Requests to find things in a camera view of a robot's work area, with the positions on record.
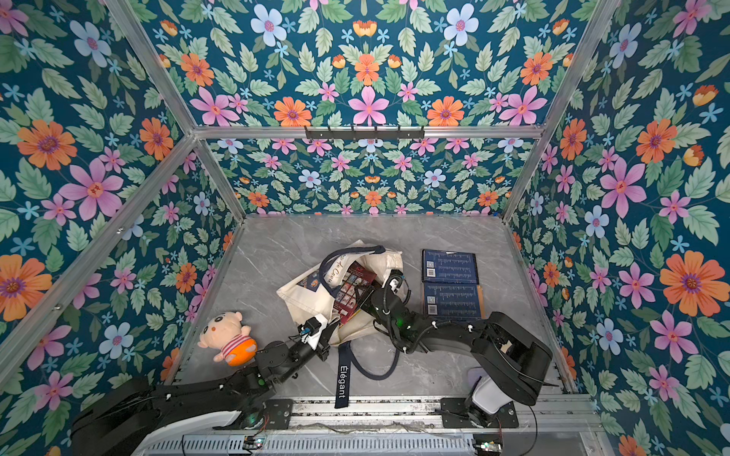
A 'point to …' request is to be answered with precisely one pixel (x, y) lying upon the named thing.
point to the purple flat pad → (473, 375)
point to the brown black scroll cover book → (482, 302)
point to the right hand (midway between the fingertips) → (362, 284)
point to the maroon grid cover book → (346, 305)
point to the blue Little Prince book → (449, 266)
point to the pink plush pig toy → (225, 332)
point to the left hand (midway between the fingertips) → (340, 320)
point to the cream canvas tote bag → (309, 300)
